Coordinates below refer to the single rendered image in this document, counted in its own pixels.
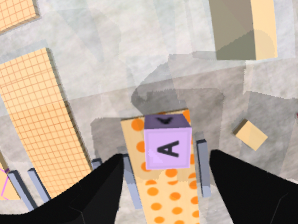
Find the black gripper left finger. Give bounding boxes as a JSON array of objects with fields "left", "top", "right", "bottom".
[{"left": 0, "top": 153, "right": 124, "bottom": 224}]

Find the lilac letter cube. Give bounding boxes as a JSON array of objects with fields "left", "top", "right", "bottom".
[{"left": 144, "top": 113, "right": 193, "bottom": 169}]

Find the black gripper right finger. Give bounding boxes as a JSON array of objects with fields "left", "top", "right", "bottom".
[{"left": 209, "top": 149, "right": 298, "bottom": 224}]

